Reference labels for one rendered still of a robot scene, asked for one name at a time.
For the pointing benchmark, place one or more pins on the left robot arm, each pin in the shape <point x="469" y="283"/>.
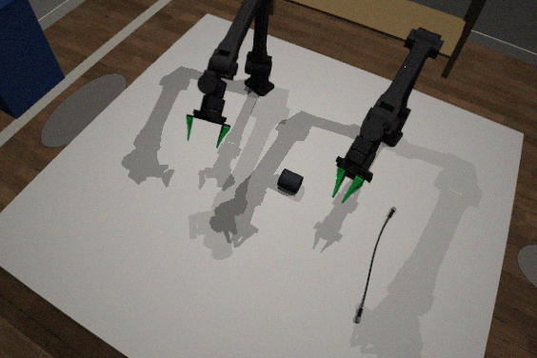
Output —
<point x="426" y="44"/>

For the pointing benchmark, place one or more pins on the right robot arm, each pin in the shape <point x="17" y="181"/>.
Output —
<point x="210" y="82"/>

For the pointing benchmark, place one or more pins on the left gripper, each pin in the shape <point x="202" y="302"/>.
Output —
<point x="351" y="169"/>

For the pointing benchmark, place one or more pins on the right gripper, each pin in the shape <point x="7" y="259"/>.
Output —
<point x="220" y="121"/>

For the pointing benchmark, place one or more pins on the black cable plug with metal collar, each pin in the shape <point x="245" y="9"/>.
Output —
<point x="358" y="318"/>

